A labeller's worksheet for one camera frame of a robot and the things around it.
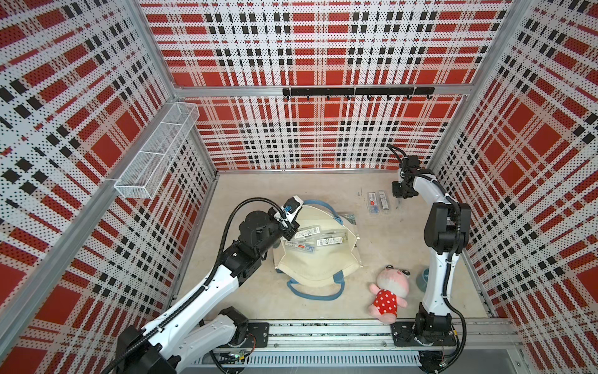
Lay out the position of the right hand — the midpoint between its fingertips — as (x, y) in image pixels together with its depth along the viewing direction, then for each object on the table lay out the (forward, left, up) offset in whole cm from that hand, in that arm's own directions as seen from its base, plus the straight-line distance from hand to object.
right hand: (404, 191), depth 103 cm
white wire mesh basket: (0, +110, +14) cm, 111 cm away
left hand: (-23, +45, +21) cm, 54 cm away
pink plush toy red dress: (-41, +14, -1) cm, 43 cm away
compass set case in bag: (-22, +32, -3) cm, 39 cm away
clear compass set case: (-3, +13, -6) cm, 15 cm away
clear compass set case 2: (0, +8, -6) cm, 10 cm away
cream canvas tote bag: (-26, +37, -4) cm, 45 cm away
